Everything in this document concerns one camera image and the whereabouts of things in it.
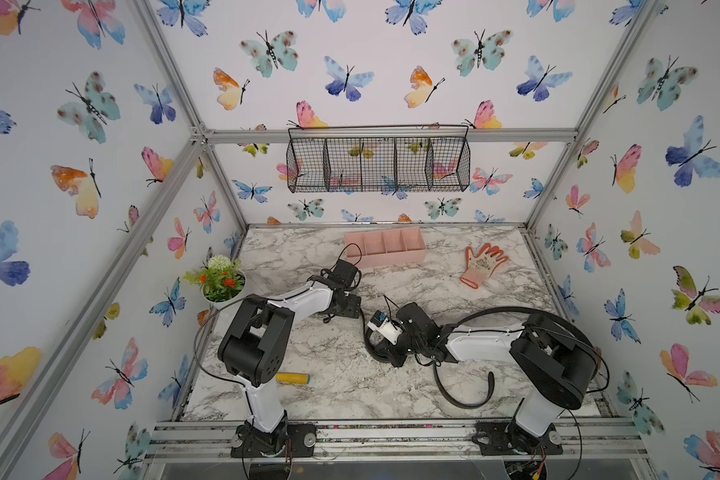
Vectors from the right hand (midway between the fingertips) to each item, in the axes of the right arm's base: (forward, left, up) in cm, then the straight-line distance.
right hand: (379, 346), depth 86 cm
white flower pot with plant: (+12, +45, +14) cm, 48 cm away
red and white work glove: (+32, -35, -3) cm, 48 cm away
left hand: (+14, +10, -1) cm, 17 cm away
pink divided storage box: (+43, -2, -6) cm, 44 cm away
